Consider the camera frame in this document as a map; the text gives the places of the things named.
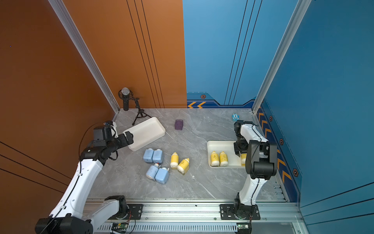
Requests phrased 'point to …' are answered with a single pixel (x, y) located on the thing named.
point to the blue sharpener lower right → (162, 175)
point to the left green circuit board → (120, 227)
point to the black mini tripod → (140, 112)
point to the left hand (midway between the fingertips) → (125, 135)
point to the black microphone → (125, 91)
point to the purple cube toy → (178, 125)
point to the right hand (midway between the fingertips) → (244, 154)
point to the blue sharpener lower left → (152, 171)
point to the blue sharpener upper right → (157, 157)
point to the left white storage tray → (145, 132)
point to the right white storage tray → (234, 161)
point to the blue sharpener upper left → (148, 155)
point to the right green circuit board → (242, 227)
